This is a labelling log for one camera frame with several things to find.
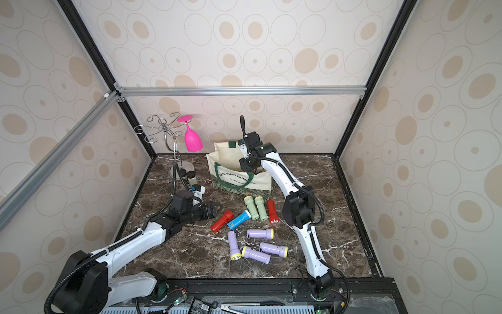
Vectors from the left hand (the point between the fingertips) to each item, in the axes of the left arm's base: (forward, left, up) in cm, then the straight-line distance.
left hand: (222, 207), depth 83 cm
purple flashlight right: (-14, -22, -10) cm, 28 cm away
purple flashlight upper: (-7, -16, -11) cm, 20 cm away
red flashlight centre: (+1, -1, -10) cm, 10 cm away
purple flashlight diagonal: (-15, -6, -9) cm, 19 cm away
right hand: (+24, -13, +2) cm, 27 cm away
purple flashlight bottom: (-17, -14, -10) cm, 24 cm away
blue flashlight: (+1, -10, -10) cm, 14 cm away
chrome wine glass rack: (+31, +33, +19) cm, 49 cm away
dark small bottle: (+22, +24, -6) cm, 33 cm away
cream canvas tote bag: (+15, 0, +8) cm, 17 cm away
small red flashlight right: (+1, -23, -11) cm, 26 cm away
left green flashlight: (+6, -12, -10) cm, 17 cm away
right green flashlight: (+9, -16, -10) cm, 21 cm away
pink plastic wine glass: (+30, +17, +9) cm, 36 cm away
